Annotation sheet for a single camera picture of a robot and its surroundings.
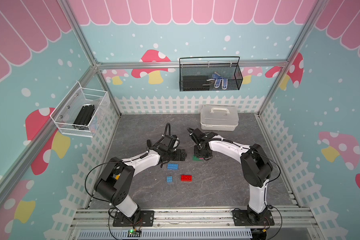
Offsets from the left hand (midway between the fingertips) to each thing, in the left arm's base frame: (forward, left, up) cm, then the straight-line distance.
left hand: (180, 157), depth 91 cm
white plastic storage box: (+26, -26, +8) cm, 38 cm away
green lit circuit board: (-38, +22, -7) cm, 45 cm away
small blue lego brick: (-13, +6, -3) cm, 14 cm away
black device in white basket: (+4, +45, +31) cm, 55 cm away
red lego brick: (-12, -4, -4) cm, 13 cm away
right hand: (+2, -12, -1) cm, 12 cm away
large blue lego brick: (-4, +5, -4) cm, 8 cm away
